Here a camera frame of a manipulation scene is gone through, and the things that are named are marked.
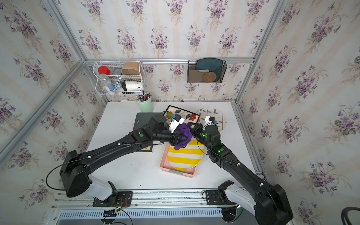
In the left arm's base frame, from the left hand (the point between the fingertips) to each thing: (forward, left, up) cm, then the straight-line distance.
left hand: (189, 141), depth 69 cm
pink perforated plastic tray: (-4, +14, -24) cm, 28 cm away
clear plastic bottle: (+40, +53, +5) cm, 67 cm away
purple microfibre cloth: (+6, +3, +3) cm, 7 cm away
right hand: (+10, 0, +1) cm, 10 cm away
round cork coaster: (+48, -17, +5) cm, 51 cm away
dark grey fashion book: (+31, +32, -21) cm, 49 cm away
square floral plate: (+15, +1, +1) cm, 15 cm away
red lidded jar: (+48, +55, +10) cm, 74 cm away
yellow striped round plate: (-2, +1, -18) cm, 18 cm away
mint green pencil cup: (+39, +30, -16) cm, 52 cm away
